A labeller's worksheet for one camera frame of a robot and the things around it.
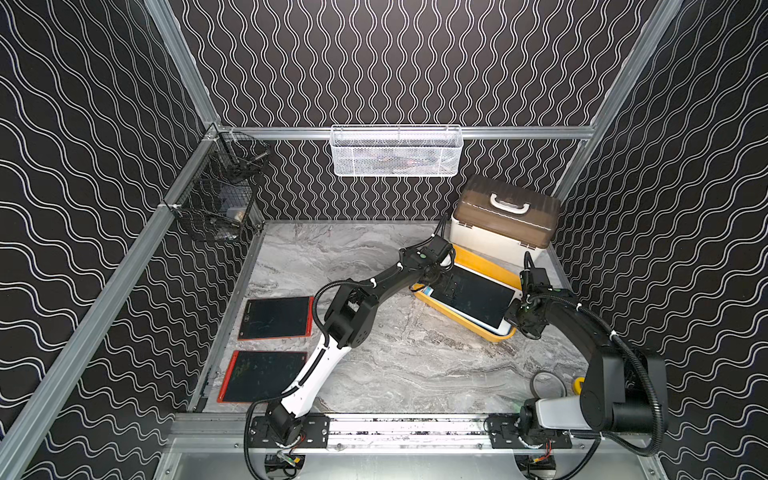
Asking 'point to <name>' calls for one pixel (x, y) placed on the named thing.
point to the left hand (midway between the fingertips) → (447, 280)
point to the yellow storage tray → (471, 262)
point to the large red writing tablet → (260, 375)
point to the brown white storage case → (504, 219)
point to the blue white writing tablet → (474, 296)
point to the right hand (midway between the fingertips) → (515, 321)
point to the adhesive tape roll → (545, 384)
